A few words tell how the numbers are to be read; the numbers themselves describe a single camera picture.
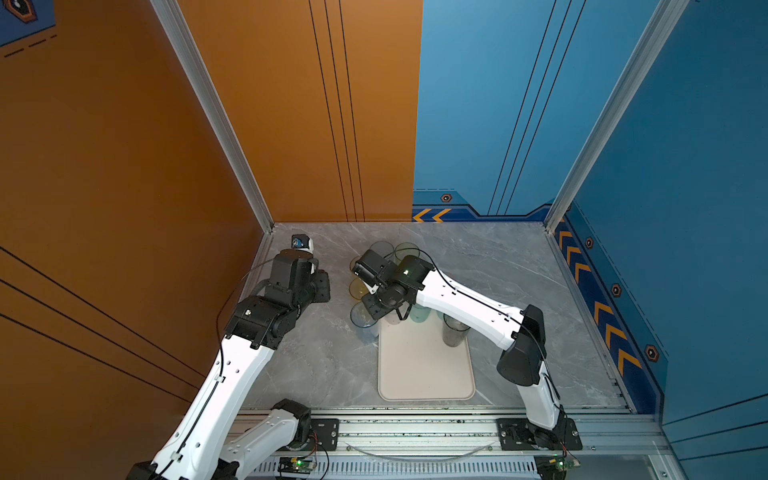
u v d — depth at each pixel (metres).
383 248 0.96
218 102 0.87
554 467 0.70
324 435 0.74
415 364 1.09
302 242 0.59
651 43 0.74
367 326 0.77
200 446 0.37
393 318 0.89
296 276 0.50
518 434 0.73
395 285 0.54
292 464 0.71
